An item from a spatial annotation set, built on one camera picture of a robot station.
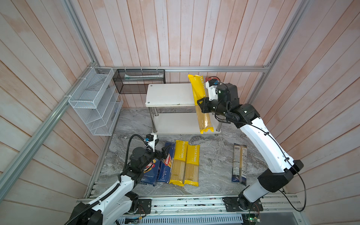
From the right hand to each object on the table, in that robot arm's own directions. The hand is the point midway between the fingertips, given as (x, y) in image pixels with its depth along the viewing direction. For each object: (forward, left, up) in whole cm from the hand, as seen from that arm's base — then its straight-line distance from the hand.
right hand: (198, 101), depth 68 cm
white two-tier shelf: (+12, +13, -6) cm, 18 cm away
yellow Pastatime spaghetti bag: (-17, +9, -37) cm, 42 cm away
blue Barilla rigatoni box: (-25, +26, -33) cm, 49 cm away
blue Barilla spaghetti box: (-24, +18, -36) cm, 47 cm away
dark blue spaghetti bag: (-16, -29, -37) cm, 50 cm away
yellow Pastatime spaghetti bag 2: (-25, +2, -37) cm, 45 cm away
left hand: (-12, +18, -23) cm, 31 cm away
